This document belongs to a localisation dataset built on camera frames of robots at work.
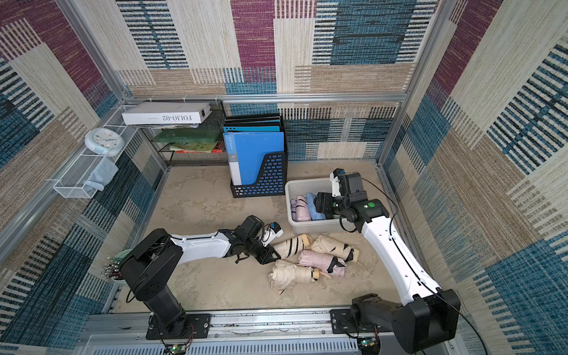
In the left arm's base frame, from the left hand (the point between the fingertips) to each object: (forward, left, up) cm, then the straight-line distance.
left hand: (277, 254), depth 88 cm
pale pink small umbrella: (+15, -11, +7) cm, 20 cm away
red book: (+38, +38, +20) cm, 57 cm away
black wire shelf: (+43, +37, +19) cm, 60 cm away
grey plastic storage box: (+26, -8, +9) cm, 28 cm away
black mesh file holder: (+30, +2, +7) cm, 31 cm away
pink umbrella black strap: (-6, -20, +4) cm, 21 cm away
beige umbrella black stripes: (+1, -5, +3) cm, 6 cm away
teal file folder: (+41, +10, +30) cm, 51 cm away
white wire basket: (+11, +60, +33) cm, 69 cm away
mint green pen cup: (-10, +50, +16) cm, 53 cm away
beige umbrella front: (-9, -4, +5) cm, 11 cm away
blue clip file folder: (+35, +12, +23) cm, 43 cm away
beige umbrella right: (+1, -20, +4) cm, 20 cm away
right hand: (+11, -17, +21) cm, 29 cm away
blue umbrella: (+12, -15, +8) cm, 21 cm away
